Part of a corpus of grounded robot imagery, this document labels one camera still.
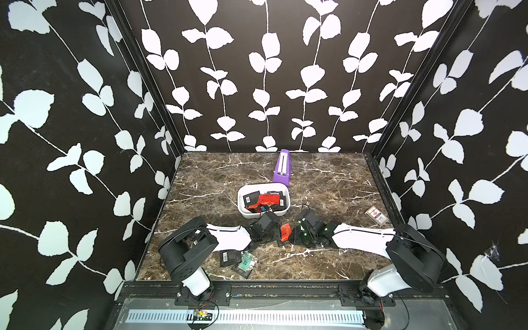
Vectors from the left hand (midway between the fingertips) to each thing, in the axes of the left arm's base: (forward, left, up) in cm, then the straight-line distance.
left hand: (282, 229), depth 89 cm
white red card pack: (+4, -44, +1) cm, 44 cm away
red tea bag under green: (+14, +6, +3) cm, 15 cm away
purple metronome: (+28, -2, +4) cm, 29 cm away
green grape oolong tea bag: (-12, +15, -2) cm, 20 cm away
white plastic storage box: (+21, +16, +1) cm, 27 cm away
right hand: (-4, -2, +1) cm, 4 cm away
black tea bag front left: (-11, +23, -1) cm, 25 cm away
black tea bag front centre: (+16, +15, +1) cm, 21 cm away
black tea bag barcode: (+12, -1, +1) cm, 12 cm away
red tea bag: (-1, -1, -1) cm, 2 cm away
